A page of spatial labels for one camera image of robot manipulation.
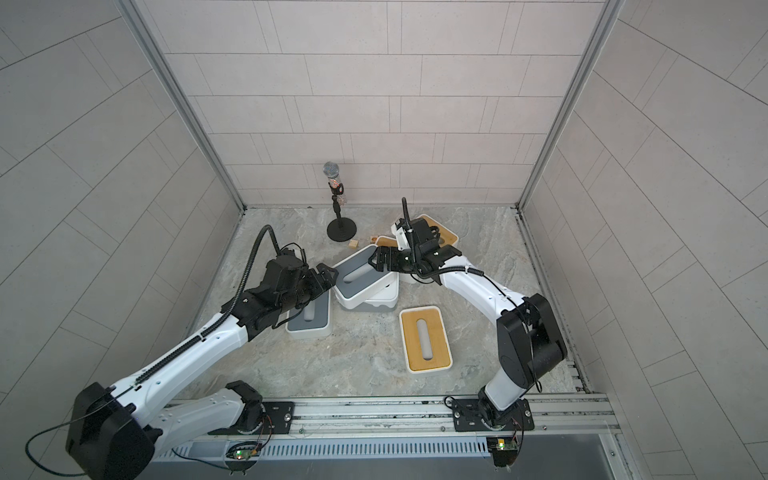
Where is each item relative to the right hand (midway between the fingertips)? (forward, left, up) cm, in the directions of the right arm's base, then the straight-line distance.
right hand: (382, 261), depth 84 cm
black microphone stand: (+24, +16, -12) cm, 31 cm away
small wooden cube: (+17, +11, -13) cm, 25 cm away
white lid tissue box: (-8, -1, -7) cm, 11 cm away
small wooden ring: (+18, +3, -12) cm, 22 cm away
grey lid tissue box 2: (-12, +21, -9) cm, 25 cm away
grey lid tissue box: (-4, +7, -4) cm, 9 cm away
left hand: (-5, +12, +1) cm, 13 cm away
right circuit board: (-44, -26, -17) cm, 54 cm away
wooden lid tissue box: (+14, -1, -9) cm, 17 cm away
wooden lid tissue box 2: (-18, -11, -15) cm, 26 cm away
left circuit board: (-42, +32, -12) cm, 54 cm away
